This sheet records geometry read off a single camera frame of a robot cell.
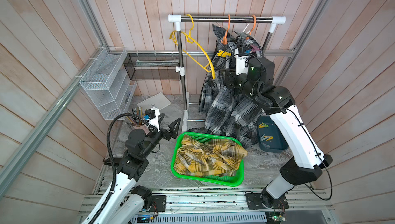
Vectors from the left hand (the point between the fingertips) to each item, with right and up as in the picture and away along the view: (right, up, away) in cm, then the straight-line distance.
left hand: (172, 118), depth 68 cm
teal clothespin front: (+53, -14, +28) cm, 62 cm away
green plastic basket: (+30, -33, +10) cm, 46 cm away
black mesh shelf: (-19, +34, +36) cm, 53 cm away
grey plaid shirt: (+21, +7, +3) cm, 23 cm away
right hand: (+22, +21, -5) cm, 31 cm away
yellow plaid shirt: (+13, -21, +10) cm, 26 cm away
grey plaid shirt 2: (+35, +4, 0) cm, 35 cm away
